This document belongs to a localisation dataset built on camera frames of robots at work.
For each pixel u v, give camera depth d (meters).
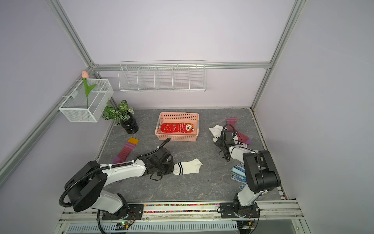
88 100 0.81
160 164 0.73
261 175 0.46
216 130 1.05
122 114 0.87
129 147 0.99
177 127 1.05
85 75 0.83
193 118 1.12
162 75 0.99
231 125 0.82
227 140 0.75
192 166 0.89
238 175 0.85
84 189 0.43
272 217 0.73
